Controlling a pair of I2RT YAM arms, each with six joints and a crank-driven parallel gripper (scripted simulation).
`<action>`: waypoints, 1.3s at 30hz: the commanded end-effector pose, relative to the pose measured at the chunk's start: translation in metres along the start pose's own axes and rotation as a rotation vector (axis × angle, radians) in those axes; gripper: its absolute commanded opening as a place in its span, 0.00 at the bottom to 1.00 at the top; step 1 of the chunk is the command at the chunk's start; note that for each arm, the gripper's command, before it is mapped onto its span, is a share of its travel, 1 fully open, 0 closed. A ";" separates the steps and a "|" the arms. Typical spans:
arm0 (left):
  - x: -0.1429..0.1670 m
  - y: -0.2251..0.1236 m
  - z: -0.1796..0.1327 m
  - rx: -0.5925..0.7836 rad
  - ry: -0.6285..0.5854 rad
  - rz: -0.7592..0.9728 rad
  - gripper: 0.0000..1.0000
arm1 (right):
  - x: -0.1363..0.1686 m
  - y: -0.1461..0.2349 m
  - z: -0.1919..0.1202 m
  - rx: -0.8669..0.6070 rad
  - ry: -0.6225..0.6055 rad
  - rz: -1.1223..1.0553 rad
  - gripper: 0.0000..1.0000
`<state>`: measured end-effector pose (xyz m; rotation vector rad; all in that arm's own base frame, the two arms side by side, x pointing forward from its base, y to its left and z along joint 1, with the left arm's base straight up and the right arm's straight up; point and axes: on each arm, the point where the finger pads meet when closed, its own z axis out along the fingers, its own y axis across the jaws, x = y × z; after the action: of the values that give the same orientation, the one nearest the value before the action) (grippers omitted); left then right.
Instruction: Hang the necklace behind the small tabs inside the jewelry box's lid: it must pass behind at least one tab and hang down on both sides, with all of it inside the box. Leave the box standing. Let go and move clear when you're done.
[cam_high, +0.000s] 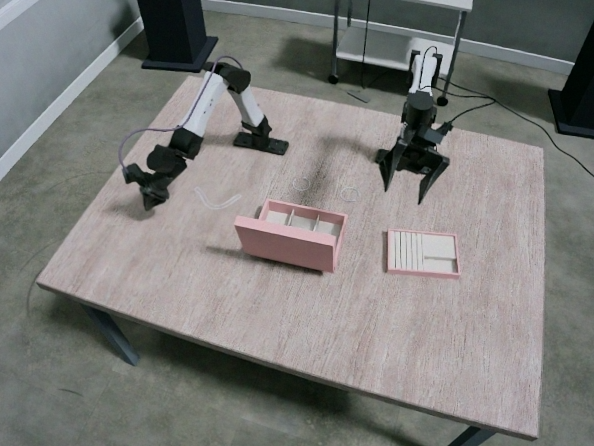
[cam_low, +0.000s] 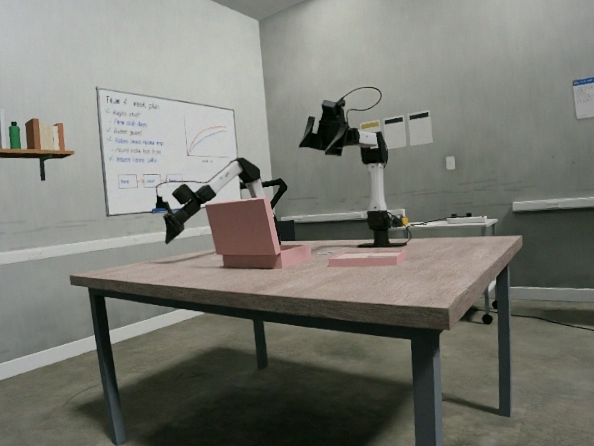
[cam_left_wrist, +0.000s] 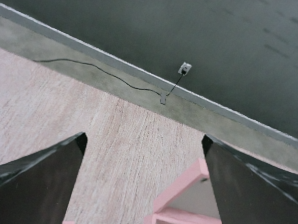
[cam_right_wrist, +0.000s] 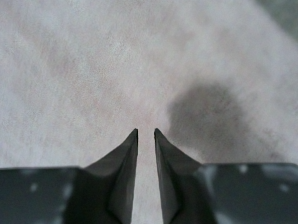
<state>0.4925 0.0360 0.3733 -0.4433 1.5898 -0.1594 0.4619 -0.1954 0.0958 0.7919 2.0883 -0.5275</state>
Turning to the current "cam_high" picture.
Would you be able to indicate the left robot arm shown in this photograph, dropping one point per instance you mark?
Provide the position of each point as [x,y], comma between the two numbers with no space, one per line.
[420,105]

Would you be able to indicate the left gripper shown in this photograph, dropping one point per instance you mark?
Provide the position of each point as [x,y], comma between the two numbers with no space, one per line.
[426,156]

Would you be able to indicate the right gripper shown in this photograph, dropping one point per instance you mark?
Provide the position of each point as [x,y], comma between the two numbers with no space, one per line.
[159,184]

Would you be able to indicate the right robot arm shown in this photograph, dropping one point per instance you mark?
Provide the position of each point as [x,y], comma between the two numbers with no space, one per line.
[189,138]

